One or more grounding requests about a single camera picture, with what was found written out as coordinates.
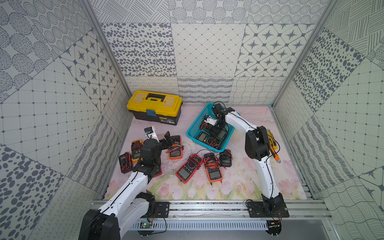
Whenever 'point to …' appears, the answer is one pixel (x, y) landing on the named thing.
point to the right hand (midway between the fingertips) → (217, 130)
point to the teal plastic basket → (194, 127)
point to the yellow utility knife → (271, 139)
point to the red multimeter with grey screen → (188, 168)
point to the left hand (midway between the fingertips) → (160, 132)
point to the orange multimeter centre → (212, 166)
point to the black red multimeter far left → (126, 162)
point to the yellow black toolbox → (155, 107)
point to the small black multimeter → (225, 158)
